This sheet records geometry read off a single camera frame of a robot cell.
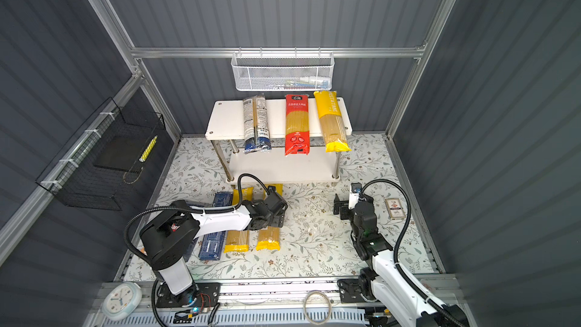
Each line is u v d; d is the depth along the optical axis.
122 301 0.71
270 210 0.71
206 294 0.72
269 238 0.84
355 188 0.71
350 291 0.74
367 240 0.64
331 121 0.74
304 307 0.71
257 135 0.70
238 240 0.83
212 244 0.81
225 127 0.75
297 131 0.70
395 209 0.91
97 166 0.72
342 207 0.75
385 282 0.54
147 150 0.78
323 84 0.91
